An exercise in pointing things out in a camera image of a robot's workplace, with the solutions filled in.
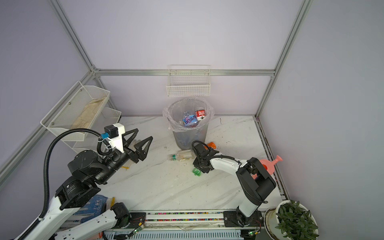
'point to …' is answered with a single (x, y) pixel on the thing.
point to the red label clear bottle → (200, 114)
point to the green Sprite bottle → (196, 171)
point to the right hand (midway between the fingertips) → (195, 165)
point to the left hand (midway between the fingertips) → (144, 134)
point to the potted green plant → (290, 220)
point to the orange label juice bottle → (211, 144)
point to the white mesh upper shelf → (78, 109)
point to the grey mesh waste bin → (184, 139)
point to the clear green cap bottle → (181, 155)
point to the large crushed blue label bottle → (190, 121)
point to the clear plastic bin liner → (188, 114)
